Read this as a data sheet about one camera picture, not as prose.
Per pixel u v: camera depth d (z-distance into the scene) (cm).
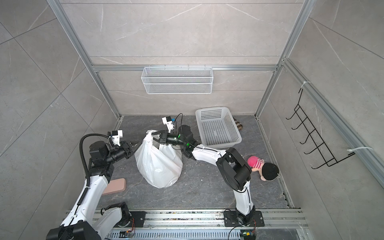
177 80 101
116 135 70
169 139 70
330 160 58
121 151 67
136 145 71
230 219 73
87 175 53
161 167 72
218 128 111
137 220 75
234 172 50
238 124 110
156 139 72
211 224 73
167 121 73
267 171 86
